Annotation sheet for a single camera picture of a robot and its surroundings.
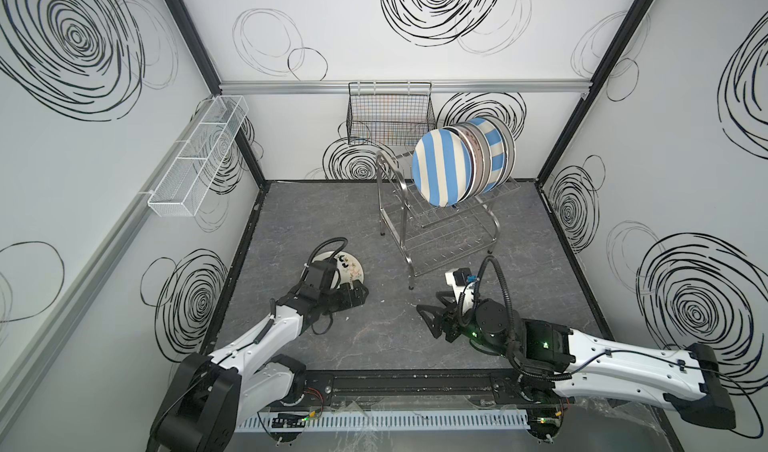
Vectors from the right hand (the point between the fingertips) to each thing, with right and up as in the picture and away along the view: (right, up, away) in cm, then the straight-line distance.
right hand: (422, 308), depth 67 cm
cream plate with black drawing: (-20, +4, +29) cm, 35 cm away
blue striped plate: (+6, +33, +8) cm, 35 cm away
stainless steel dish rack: (+6, +14, +37) cm, 40 cm away
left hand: (-16, -2, +18) cm, 24 cm away
